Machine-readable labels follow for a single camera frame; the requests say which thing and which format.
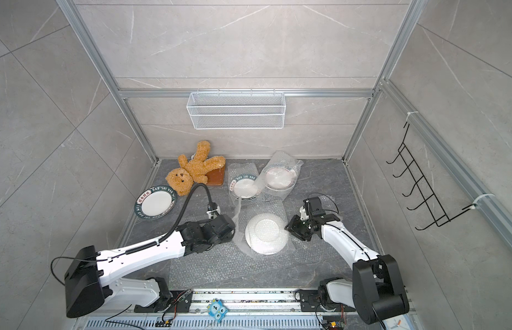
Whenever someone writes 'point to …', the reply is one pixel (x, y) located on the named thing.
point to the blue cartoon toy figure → (217, 309)
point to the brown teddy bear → (182, 179)
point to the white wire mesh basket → (235, 110)
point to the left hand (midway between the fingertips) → (231, 228)
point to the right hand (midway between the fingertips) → (290, 229)
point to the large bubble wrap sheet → (226, 266)
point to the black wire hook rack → (424, 210)
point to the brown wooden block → (216, 177)
